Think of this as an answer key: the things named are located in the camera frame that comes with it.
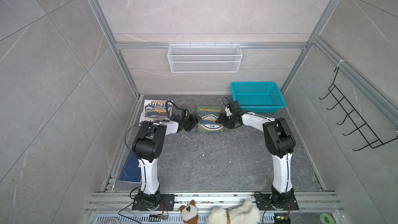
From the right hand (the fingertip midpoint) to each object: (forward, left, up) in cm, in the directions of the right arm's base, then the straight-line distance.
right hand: (218, 121), depth 102 cm
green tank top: (+2, +7, +3) cm, 8 cm away
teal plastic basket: (+23, -33, -2) cm, 40 cm away
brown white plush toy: (-51, +18, +2) cm, 54 cm away
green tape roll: (-54, -43, -3) cm, 69 cm away
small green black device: (-53, -25, -3) cm, 59 cm away
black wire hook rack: (-32, -55, +31) cm, 70 cm away
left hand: (+1, +13, +3) cm, 13 cm away
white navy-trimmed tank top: (+9, +43, +2) cm, 44 cm away
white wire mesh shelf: (+31, +8, +28) cm, 43 cm away
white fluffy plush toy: (-52, -5, +9) cm, 53 cm away
